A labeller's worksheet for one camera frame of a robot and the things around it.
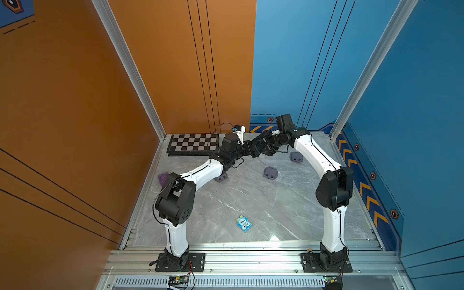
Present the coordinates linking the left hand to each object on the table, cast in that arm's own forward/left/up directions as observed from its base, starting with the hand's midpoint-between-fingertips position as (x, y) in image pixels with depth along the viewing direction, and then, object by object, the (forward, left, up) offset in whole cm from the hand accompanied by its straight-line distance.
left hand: (256, 140), depth 88 cm
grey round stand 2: (-9, +17, -21) cm, 28 cm away
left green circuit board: (-55, +32, -25) cm, 68 cm away
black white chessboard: (+14, +37, -19) cm, 44 cm away
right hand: (-1, 0, -1) cm, 2 cm away
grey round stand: (-6, -9, -20) cm, 23 cm away
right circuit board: (-54, -30, -24) cm, 66 cm away
